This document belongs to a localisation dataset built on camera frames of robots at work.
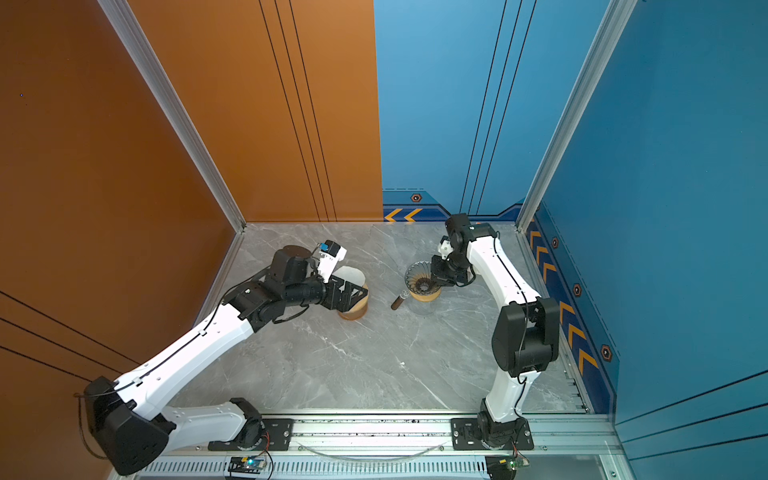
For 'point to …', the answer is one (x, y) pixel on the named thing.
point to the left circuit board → (246, 465)
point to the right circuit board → (503, 467)
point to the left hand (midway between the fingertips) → (357, 283)
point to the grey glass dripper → (420, 280)
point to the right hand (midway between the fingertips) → (432, 283)
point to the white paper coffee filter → (349, 274)
